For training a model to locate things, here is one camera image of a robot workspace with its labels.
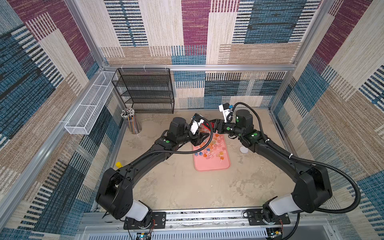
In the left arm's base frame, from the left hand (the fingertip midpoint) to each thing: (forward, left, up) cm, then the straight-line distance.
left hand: (205, 131), depth 78 cm
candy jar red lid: (-2, -1, +6) cm, 6 cm away
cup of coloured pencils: (+17, +45, -13) cm, 50 cm away
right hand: (+2, -2, +3) cm, 4 cm away
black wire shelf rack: (+43, +38, -6) cm, 58 cm away
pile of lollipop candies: (+4, -8, -24) cm, 26 cm away
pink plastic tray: (-2, -6, -23) cm, 24 cm away
